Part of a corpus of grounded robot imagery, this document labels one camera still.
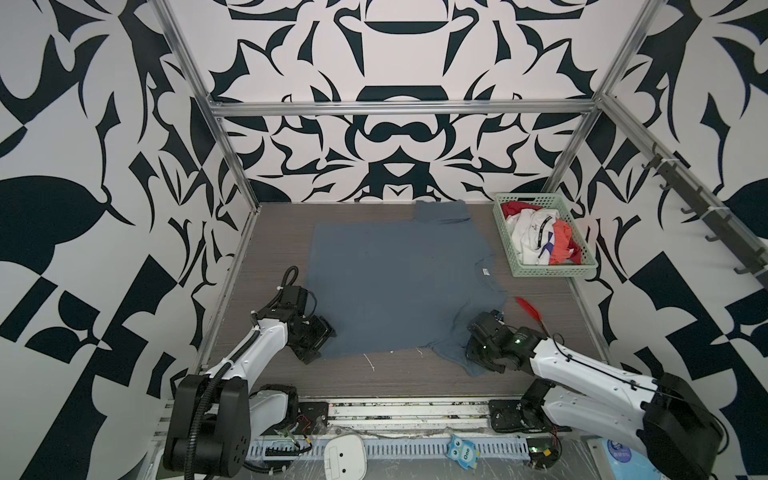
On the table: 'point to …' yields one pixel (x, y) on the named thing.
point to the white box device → (345, 458)
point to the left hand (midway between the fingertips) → (330, 336)
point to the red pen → (532, 312)
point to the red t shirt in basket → (564, 247)
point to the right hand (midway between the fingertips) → (467, 354)
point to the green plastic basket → (554, 200)
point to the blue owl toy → (462, 451)
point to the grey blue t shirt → (420, 284)
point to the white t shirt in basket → (530, 231)
